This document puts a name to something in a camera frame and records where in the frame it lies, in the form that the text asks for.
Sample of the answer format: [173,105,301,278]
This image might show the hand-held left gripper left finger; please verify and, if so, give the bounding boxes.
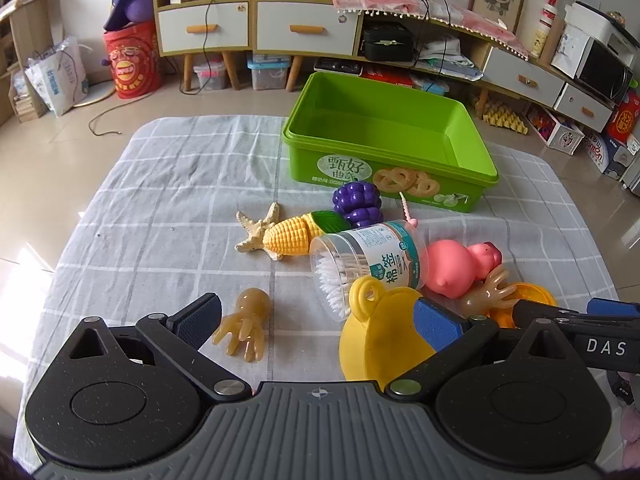
[69,293,252,403]

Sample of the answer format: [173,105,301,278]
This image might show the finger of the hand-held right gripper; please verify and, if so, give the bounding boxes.
[586,298,640,318]
[511,299,601,328]

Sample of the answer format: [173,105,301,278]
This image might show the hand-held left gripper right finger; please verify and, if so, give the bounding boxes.
[384,297,576,403]

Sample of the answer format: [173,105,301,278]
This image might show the orange plastic toy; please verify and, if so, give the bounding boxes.
[487,282,558,328]

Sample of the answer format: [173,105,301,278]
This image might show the yellow plastic funnel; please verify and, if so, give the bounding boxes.
[339,276,438,383]

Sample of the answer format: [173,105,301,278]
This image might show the green plastic box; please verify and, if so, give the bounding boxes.
[282,71,500,213]

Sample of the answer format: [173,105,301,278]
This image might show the tan rubber hand toy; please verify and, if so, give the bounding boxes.
[457,266,518,318]
[211,287,272,362]

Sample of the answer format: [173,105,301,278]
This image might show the pink pig toy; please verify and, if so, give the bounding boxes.
[424,240,503,300]

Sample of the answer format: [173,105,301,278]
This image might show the clear cotton swab jar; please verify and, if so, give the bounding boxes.
[309,220,427,322]

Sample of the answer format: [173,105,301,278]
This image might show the person's pink clothing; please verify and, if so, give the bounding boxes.
[617,402,640,468]

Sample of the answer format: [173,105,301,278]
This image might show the beige starfish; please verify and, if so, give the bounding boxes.
[236,201,286,261]

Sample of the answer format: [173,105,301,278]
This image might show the yellow toy corn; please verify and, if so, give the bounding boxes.
[262,210,351,260]

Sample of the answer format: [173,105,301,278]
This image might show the grey checked tablecloth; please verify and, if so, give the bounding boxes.
[12,115,621,466]

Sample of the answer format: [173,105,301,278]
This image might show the white and blue carton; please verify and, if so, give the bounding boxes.
[582,132,636,178]

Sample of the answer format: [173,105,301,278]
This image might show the purple toy grapes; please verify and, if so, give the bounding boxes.
[332,181,383,228]

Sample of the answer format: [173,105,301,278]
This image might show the white colourful carton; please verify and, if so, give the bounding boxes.
[525,102,586,155]

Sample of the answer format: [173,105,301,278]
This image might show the red gift box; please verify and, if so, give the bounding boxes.
[605,92,640,156]

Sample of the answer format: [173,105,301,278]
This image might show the black microwave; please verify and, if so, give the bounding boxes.
[572,37,635,106]

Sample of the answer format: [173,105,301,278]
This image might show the clear storage box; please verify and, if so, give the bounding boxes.
[192,57,233,92]

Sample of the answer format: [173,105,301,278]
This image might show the round white floor base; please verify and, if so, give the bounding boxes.
[72,80,118,108]

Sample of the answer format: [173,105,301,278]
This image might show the red shoe box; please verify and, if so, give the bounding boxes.
[365,62,416,87]

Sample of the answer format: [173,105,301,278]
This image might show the blue lid storage box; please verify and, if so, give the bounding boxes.
[247,55,292,91]

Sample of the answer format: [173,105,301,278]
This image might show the red printed bucket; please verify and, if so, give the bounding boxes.
[102,22,163,100]

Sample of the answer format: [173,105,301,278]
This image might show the pile of folded clothes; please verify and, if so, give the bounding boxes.
[417,37,483,81]

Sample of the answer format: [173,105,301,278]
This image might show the white shopping bag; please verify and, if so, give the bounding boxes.
[25,37,90,117]

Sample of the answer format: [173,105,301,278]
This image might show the black tray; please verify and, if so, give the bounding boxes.
[314,57,363,74]

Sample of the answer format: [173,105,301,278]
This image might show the tall white paper cup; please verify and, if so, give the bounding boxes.
[530,2,558,58]

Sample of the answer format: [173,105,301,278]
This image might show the white printer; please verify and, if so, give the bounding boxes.
[565,1,638,61]

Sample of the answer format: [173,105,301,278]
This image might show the black case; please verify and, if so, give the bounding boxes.
[362,25,416,62]

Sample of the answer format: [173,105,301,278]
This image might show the wooden cabinet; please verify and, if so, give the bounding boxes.
[150,0,631,133]

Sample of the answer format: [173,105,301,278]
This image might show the pink fringed cloth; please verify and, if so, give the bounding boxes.
[330,0,531,58]

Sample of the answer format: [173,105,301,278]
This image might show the wooden side shelf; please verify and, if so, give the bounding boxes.
[0,0,61,126]

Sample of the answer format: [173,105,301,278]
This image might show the white drawer with wooden handle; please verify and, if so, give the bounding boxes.
[554,82,615,133]
[482,47,568,108]

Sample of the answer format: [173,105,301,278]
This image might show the thin floor cable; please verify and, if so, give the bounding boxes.
[89,105,132,137]

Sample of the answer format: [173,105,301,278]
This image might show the white drawer with orange handle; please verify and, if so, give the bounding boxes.
[156,2,250,55]
[255,1,362,57]

